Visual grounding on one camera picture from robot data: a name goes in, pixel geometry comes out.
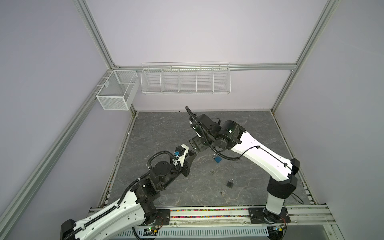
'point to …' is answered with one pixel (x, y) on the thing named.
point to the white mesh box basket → (120, 90)
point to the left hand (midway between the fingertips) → (192, 154)
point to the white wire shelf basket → (186, 78)
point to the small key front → (222, 193)
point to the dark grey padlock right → (230, 183)
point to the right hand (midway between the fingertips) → (199, 139)
